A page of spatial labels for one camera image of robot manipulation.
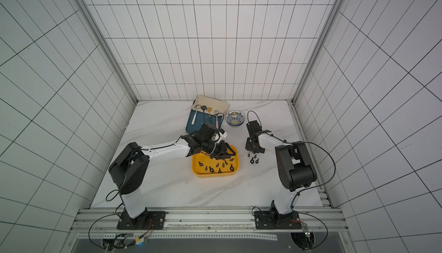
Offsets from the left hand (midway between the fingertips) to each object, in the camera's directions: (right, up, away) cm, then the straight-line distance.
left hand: (230, 157), depth 81 cm
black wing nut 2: (-16, -6, +9) cm, 19 cm away
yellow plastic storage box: (-14, -6, +8) cm, 17 cm away
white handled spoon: (-21, +26, +33) cm, 47 cm away
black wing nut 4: (+1, -7, +7) cm, 10 cm away
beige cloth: (-12, +27, +37) cm, 48 cm away
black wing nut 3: (-10, -8, +7) cm, 14 cm away
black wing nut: (+11, -2, +12) cm, 16 cm away
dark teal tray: (-17, +18, +30) cm, 39 cm away
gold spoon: (-13, +24, +34) cm, 43 cm away
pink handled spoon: (-8, +22, +32) cm, 40 cm away
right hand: (+11, +2, +17) cm, 20 cm away
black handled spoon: (-17, +25, +33) cm, 45 cm away
